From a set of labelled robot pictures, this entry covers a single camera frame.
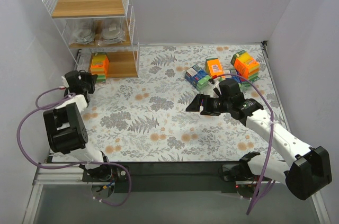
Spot orange green sponge pack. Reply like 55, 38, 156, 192
90, 52, 109, 82

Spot silver mesh scrubber pack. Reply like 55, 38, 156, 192
70, 19, 95, 44

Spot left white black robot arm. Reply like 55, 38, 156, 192
43, 70, 113, 181

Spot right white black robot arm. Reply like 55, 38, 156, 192
185, 79, 332, 200

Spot blue label green sponges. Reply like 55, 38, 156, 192
185, 65, 211, 91

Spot blue label sponge pack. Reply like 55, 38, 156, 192
225, 69, 250, 88

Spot orange box sponge pack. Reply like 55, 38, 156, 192
205, 58, 225, 79

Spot orange yellow sponge box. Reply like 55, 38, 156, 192
230, 50, 260, 80

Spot floral patterned table mat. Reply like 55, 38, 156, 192
82, 44, 286, 162

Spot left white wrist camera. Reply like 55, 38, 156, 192
59, 76, 69, 89

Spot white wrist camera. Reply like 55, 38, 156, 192
208, 77, 220, 95
59, 76, 69, 89

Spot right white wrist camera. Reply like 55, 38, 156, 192
208, 77, 220, 95

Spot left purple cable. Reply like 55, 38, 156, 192
16, 87, 132, 207

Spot purple cable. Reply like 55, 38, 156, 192
16, 87, 132, 207
209, 73, 278, 216

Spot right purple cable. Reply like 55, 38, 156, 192
209, 73, 278, 216

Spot white wire wooden shelf unit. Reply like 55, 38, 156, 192
42, 0, 139, 78

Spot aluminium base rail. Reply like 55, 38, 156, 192
33, 160, 318, 186

